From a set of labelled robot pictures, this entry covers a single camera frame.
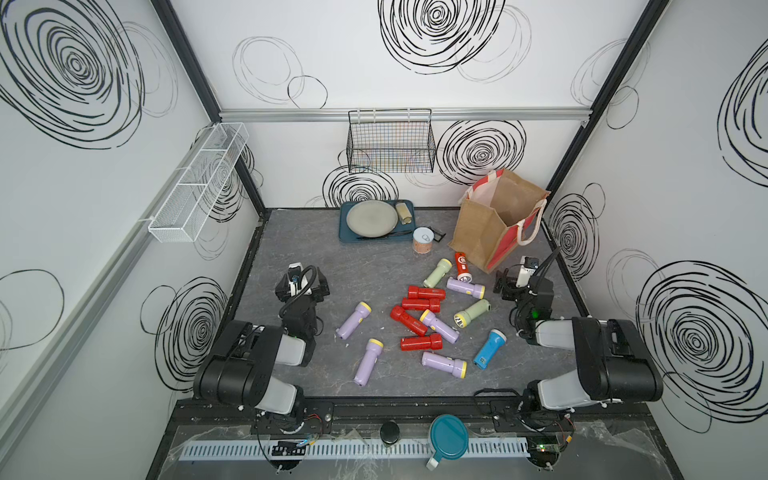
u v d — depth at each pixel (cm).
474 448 64
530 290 70
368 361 80
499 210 105
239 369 43
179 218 72
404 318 89
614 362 46
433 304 90
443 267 99
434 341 83
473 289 94
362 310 89
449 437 65
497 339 83
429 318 88
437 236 111
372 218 119
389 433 63
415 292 93
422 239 105
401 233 113
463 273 97
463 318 88
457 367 78
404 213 116
